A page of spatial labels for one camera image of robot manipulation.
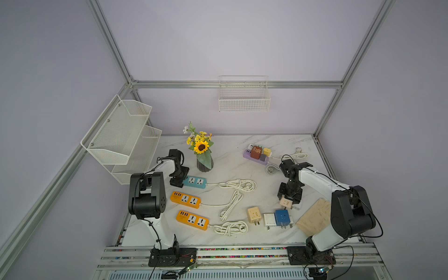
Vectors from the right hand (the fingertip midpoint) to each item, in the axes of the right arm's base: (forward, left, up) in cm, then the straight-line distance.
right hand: (286, 202), depth 87 cm
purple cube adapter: (+28, +8, +1) cm, 29 cm away
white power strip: (+38, +15, 0) cm, 40 cm away
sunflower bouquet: (+20, +42, +23) cm, 52 cm away
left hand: (+16, +54, -1) cm, 56 cm away
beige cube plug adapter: (-7, +17, +3) cm, 19 cm away
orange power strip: (-8, +46, 0) cm, 47 cm away
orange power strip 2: (+2, +51, 0) cm, 51 cm away
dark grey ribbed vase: (+11, +41, +16) cm, 46 cm away
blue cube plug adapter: (-8, +4, +2) cm, 10 cm away
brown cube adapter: (+29, +12, +5) cm, 32 cm away
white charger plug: (-8, +10, -1) cm, 13 cm away
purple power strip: (+31, +17, -1) cm, 36 cm away
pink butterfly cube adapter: (-2, +1, +3) cm, 3 cm away
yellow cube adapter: (+31, +5, +3) cm, 31 cm away
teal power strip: (+12, +47, 0) cm, 49 cm away
